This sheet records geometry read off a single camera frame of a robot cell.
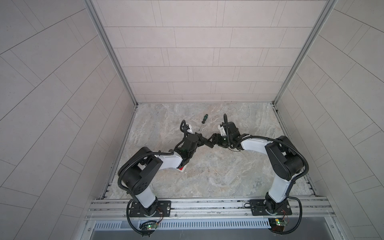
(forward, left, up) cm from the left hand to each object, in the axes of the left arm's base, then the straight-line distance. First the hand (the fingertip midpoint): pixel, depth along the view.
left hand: (206, 133), depth 89 cm
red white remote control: (-19, +14, -7) cm, 25 cm away
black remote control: (-20, +10, +11) cm, 25 cm away
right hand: (-2, -3, -7) cm, 8 cm away
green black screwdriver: (+16, 0, -8) cm, 18 cm away
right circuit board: (-43, -34, -8) cm, 55 cm away
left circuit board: (-45, +25, -4) cm, 51 cm away
